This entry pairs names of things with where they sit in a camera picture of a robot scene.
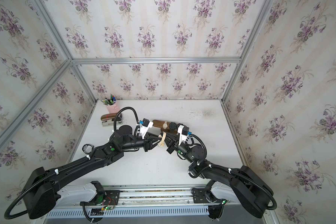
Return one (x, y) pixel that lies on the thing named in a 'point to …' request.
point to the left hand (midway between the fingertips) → (163, 139)
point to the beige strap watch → (162, 143)
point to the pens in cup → (109, 102)
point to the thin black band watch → (87, 148)
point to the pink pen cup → (113, 108)
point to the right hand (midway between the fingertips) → (164, 134)
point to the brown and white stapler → (108, 119)
